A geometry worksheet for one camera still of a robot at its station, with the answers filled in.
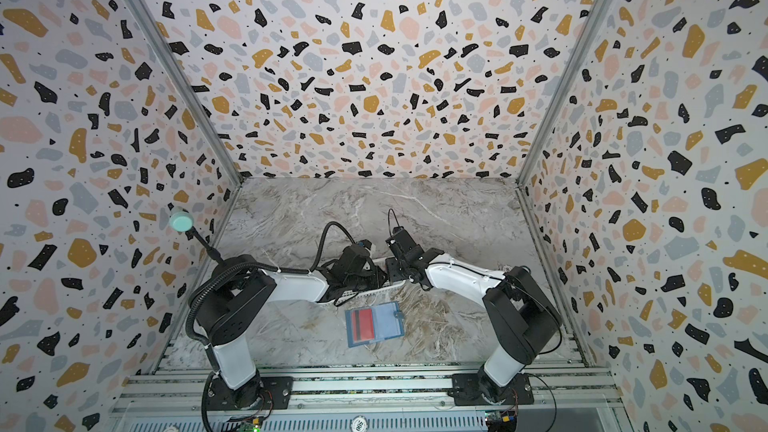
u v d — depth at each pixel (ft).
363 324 2.77
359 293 2.72
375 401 2.40
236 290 1.60
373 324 2.79
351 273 2.45
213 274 3.05
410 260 2.29
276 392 2.40
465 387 2.45
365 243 2.89
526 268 3.25
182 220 2.15
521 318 1.50
